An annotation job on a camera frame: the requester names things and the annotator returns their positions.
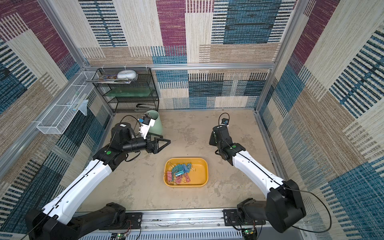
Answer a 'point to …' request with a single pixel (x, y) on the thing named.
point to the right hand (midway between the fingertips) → (214, 133)
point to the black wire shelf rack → (127, 88)
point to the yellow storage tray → (186, 172)
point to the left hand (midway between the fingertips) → (165, 139)
